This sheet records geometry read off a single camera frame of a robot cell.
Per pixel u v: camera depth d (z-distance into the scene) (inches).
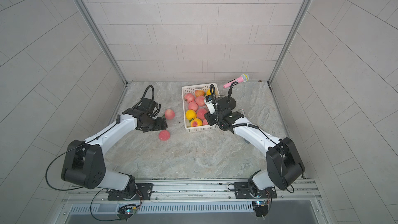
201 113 36.7
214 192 28.5
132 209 25.8
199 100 38.9
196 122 35.0
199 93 41.4
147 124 28.0
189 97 39.5
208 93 41.1
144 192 27.9
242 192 27.9
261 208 26.9
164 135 33.4
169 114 36.7
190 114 36.1
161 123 30.2
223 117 24.8
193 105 38.1
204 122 35.2
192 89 41.4
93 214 25.9
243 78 35.8
